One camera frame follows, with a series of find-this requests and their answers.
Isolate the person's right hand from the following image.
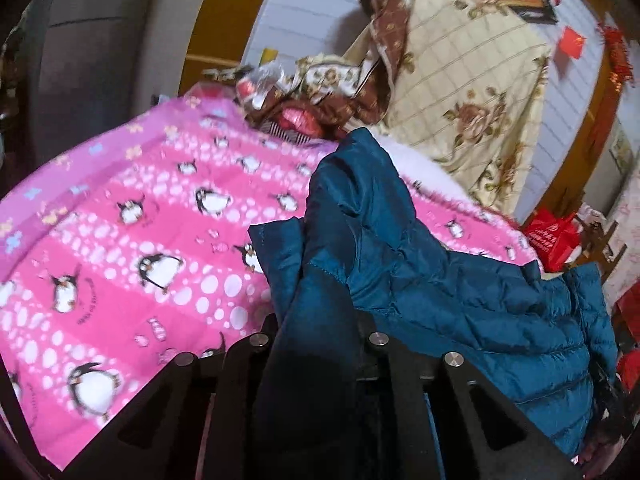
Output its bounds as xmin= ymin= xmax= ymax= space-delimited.
xmin=574 ymin=439 xmax=612 ymax=480

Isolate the wooden chair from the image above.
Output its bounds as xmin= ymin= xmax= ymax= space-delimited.
xmin=569 ymin=204 xmax=629 ymax=282

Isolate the clear plastic bag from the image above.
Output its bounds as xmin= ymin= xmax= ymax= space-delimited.
xmin=237 ymin=62 xmax=287 ymax=111

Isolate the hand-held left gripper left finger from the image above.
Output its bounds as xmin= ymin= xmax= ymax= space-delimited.
xmin=65 ymin=312 xmax=279 ymax=480

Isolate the red paper square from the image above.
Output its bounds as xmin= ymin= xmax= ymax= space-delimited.
xmin=557 ymin=27 xmax=587 ymax=60

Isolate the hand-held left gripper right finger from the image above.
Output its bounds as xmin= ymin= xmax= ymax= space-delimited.
xmin=352 ymin=310 xmax=583 ymax=480

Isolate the grey wardrobe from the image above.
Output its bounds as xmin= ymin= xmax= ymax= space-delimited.
xmin=24 ymin=0 xmax=157 ymax=137

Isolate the red shopping bag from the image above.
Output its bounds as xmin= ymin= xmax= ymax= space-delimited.
xmin=522 ymin=210 xmax=584 ymax=272

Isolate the teal puffer jacket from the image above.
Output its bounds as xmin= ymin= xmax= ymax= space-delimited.
xmin=247 ymin=127 xmax=619 ymax=480

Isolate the pink penguin print blanket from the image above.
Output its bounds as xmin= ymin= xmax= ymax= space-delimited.
xmin=0 ymin=95 xmax=545 ymax=471

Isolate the cream floral quilt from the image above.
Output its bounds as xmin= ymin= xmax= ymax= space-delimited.
xmin=344 ymin=0 xmax=557 ymax=217

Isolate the red hanging knot decoration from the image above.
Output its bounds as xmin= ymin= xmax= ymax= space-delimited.
xmin=597 ymin=20 xmax=635 ymax=92

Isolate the red plastic packet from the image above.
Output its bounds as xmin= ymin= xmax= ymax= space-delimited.
xmin=278 ymin=102 xmax=322 ymax=137

